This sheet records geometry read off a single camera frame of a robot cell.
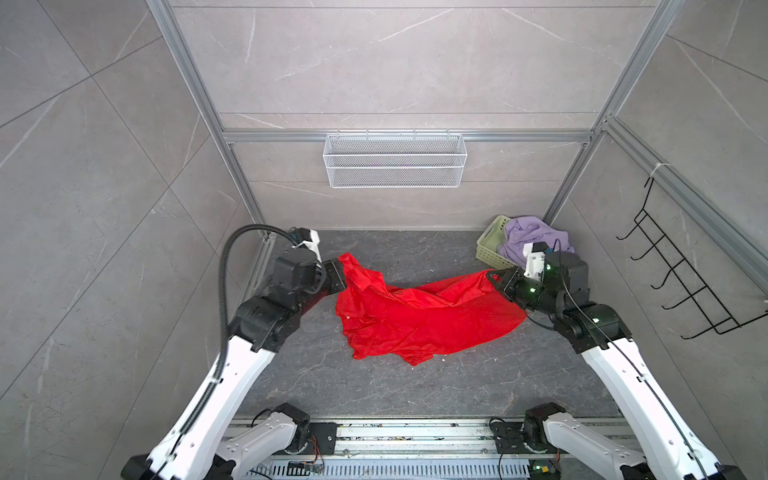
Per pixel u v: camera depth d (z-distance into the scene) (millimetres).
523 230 1094
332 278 572
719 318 591
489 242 1141
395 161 1007
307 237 580
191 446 365
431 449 730
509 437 732
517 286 602
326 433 747
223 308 427
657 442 383
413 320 931
